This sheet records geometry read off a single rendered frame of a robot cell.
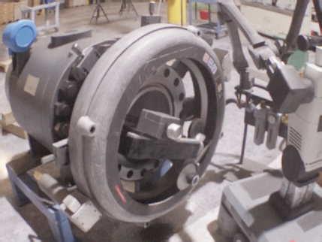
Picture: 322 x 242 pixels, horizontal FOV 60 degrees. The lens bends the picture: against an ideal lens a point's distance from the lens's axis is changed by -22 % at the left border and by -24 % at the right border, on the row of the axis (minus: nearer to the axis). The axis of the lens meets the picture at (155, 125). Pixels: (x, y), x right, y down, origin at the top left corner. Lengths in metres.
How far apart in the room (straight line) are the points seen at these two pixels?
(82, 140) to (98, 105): 0.11
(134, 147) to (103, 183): 0.15
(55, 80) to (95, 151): 0.42
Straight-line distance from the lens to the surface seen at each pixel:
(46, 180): 1.23
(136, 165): 1.30
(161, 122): 1.01
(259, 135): 1.93
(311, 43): 1.17
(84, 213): 1.07
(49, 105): 1.27
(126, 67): 0.96
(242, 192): 1.50
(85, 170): 1.00
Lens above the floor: 1.15
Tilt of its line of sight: 26 degrees down
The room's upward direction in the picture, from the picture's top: straight up
